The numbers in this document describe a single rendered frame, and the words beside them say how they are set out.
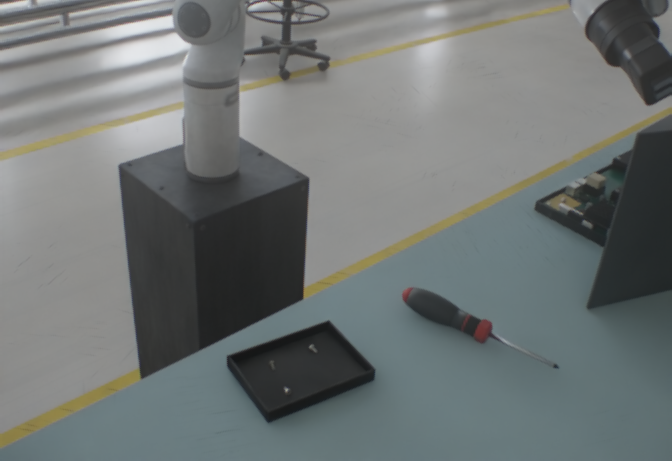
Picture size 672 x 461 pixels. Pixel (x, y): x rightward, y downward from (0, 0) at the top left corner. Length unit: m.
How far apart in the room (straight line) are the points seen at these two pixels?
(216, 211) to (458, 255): 0.47
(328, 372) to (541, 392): 0.20
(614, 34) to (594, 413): 0.45
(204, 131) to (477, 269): 0.57
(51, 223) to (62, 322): 0.57
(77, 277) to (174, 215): 1.35
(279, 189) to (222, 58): 0.24
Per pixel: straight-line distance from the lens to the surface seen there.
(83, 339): 2.31
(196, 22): 1.17
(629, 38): 0.95
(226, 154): 1.27
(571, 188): 1.03
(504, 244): 0.92
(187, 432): 0.65
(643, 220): 0.81
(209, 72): 1.21
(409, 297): 0.77
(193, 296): 1.28
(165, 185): 1.29
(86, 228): 2.80
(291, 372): 0.70
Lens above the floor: 1.48
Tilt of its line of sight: 32 degrees down
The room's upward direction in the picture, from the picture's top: 4 degrees clockwise
